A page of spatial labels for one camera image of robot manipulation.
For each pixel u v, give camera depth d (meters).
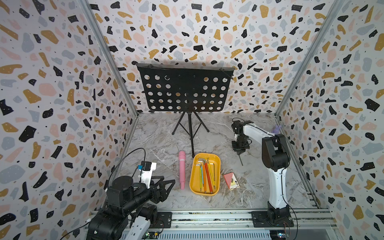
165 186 0.53
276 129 1.07
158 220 0.73
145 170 0.52
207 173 0.90
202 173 0.90
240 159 0.97
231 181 0.85
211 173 0.90
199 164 0.93
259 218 0.74
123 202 0.43
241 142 0.87
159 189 0.52
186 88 0.69
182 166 0.90
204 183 0.85
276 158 0.58
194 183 0.86
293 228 0.72
